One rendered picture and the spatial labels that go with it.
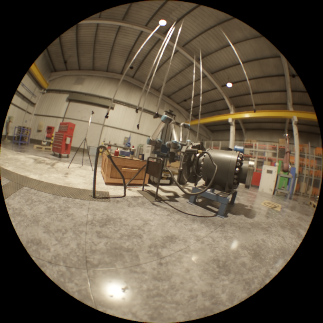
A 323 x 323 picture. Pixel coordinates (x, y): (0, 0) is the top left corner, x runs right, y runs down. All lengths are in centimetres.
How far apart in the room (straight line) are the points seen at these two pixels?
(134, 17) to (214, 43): 509
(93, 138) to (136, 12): 1002
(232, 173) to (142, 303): 144
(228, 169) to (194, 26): 788
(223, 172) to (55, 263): 174
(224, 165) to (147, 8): 840
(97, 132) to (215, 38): 1127
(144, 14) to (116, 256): 880
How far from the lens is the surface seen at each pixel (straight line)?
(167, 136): 261
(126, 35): 927
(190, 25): 816
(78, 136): 986
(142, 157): 186
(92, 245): 72
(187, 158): 166
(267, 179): 516
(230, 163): 144
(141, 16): 843
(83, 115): 1016
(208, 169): 154
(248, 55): 881
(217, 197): 137
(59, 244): 75
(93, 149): 714
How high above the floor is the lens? 56
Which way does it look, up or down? 1 degrees down
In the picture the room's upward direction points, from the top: 11 degrees clockwise
